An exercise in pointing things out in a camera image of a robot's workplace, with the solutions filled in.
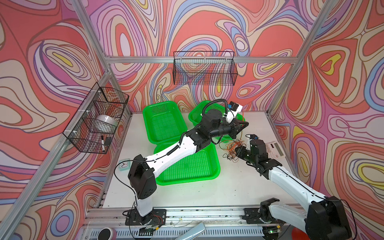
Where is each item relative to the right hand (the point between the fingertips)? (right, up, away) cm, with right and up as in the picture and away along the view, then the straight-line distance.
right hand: (236, 151), depth 86 cm
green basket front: (-19, -9, +5) cm, 22 cm away
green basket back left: (-48, +17, +28) cm, 58 cm away
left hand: (-1, +16, -23) cm, 28 cm away
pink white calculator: (+28, -1, +10) cm, 30 cm away
